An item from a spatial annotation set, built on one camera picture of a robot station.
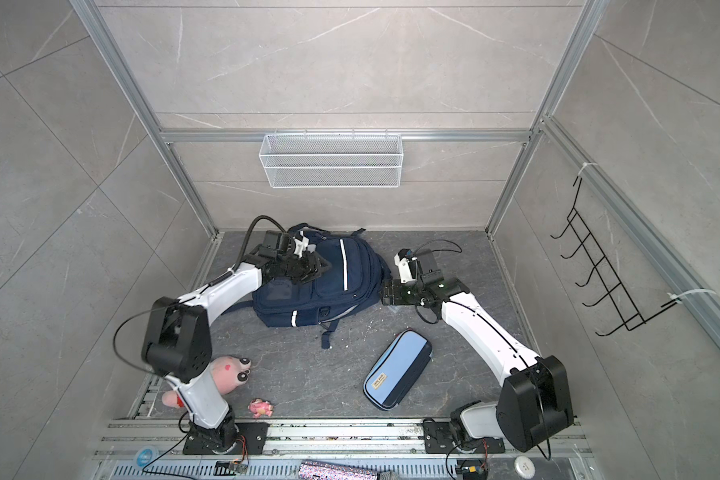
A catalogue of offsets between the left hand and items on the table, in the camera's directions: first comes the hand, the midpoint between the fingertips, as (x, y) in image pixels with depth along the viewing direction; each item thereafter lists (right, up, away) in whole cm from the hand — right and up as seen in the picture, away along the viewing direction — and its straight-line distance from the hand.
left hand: (328, 263), depth 89 cm
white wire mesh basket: (0, +35, +12) cm, 37 cm away
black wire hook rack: (+68, -7, -25) cm, 73 cm away
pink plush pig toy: (-26, -29, -11) cm, 40 cm away
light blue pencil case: (+20, -30, -8) cm, 37 cm away
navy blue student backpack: (+8, -3, +6) cm, 11 cm away
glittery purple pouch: (-1, -47, -22) cm, 52 cm away
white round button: (+49, -48, -20) cm, 71 cm away
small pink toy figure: (-17, -37, -13) cm, 43 cm away
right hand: (+18, -7, -5) cm, 21 cm away
